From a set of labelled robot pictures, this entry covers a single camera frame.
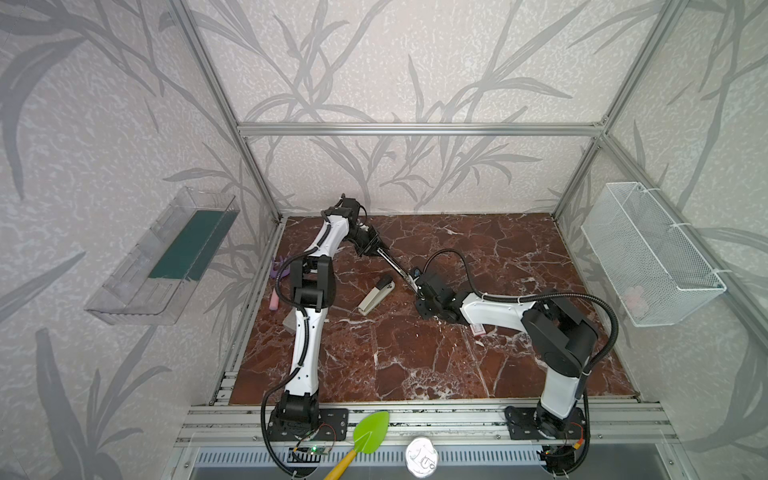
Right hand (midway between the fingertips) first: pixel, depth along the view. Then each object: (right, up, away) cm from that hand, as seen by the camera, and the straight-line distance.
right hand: (421, 290), depth 95 cm
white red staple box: (+17, -11, -6) cm, 21 cm away
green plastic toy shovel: (-14, -32, -23) cm, 42 cm away
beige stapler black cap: (-14, -1, -1) cm, 14 cm away
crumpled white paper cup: (-2, -32, -30) cm, 44 cm away
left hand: (-10, +17, +6) cm, 21 cm away
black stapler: (-7, +6, +4) cm, 10 cm away
